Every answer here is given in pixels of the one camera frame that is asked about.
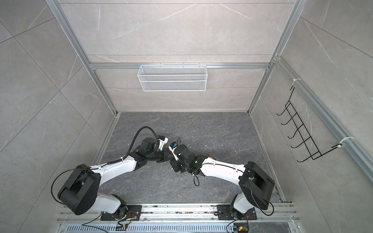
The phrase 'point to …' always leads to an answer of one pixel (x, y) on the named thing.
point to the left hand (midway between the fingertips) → (176, 152)
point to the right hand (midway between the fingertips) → (172, 160)
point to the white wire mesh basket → (172, 77)
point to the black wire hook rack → (313, 150)
